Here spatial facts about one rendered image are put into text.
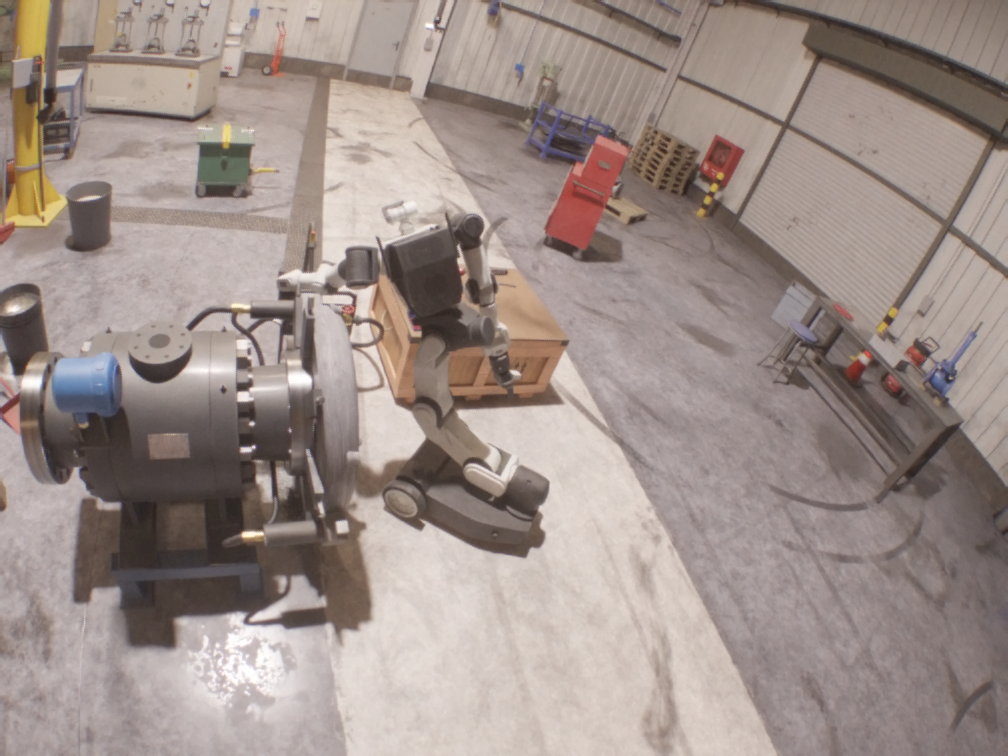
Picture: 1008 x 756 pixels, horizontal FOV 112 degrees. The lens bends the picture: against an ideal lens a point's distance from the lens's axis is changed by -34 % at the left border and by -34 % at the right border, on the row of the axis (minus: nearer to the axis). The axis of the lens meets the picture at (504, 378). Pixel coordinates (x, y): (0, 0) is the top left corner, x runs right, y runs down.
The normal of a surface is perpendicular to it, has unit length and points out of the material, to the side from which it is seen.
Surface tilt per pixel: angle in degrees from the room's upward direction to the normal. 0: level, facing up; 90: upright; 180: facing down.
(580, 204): 90
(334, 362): 21
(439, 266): 79
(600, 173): 91
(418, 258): 66
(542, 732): 0
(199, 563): 0
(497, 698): 0
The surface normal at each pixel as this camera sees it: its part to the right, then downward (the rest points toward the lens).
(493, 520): 0.33, -0.74
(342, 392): 0.50, -0.19
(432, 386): -0.33, 0.49
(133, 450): 0.48, 0.29
